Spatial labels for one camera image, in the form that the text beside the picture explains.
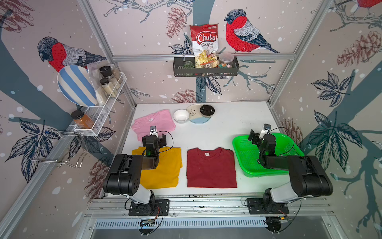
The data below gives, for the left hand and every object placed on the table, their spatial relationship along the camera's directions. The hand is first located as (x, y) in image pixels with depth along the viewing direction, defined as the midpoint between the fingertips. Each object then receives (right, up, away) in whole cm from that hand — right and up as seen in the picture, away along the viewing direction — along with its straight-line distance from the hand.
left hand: (157, 131), depth 94 cm
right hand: (+65, +1, -1) cm, 65 cm away
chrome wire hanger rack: (-27, -2, -38) cm, 46 cm away
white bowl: (+14, +10, +15) cm, 23 cm away
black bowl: (+34, +14, +17) cm, 40 cm away
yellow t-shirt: (+8, -23, -12) cm, 27 cm away
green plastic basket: (+59, -14, -1) cm, 60 cm away
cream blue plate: (+25, +10, +19) cm, 32 cm away
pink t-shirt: (-1, +7, +17) cm, 18 cm away
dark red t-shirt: (+34, -21, -8) cm, 41 cm away
